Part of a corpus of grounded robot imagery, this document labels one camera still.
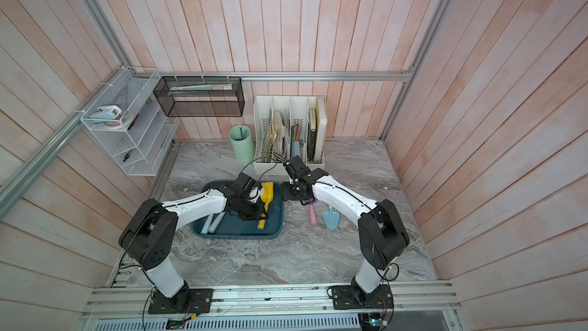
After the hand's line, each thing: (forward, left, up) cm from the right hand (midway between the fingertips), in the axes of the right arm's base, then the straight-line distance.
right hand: (287, 192), depth 89 cm
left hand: (-9, +9, -6) cm, 14 cm away
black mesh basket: (+40, +41, +17) cm, 60 cm away
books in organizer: (+26, +2, +3) cm, 26 cm away
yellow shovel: (0, +8, -4) cm, 9 cm away
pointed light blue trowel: (-6, -18, -10) cm, 22 cm away
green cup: (+23, +21, +4) cm, 31 cm away
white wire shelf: (+5, +51, +21) cm, 55 cm away
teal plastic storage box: (-10, +23, -12) cm, 28 cm away
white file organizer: (+36, -3, +13) cm, 38 cm away
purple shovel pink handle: (-5, -10, -8) cm, 14 cm away
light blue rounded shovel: (-10, +28, -7) cm, 31 cm away
